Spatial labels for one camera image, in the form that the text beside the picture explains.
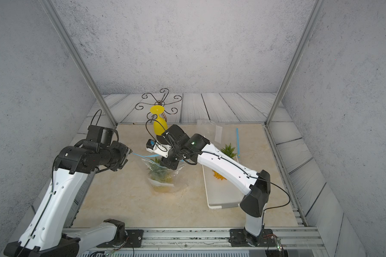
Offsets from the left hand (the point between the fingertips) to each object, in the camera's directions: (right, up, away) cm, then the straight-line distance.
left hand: (136, 151), depth 69 cm
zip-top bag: (+36, +9, +43) cm, 57 cm away
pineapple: (+9, -10, +3) cm, 14 cm away
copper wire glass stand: (+4, +34, +39) cm, 52 cm away
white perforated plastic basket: (+38, -24, +18) cm, 49 cm away
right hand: (+11, -4, +2) cm, 12 cm away
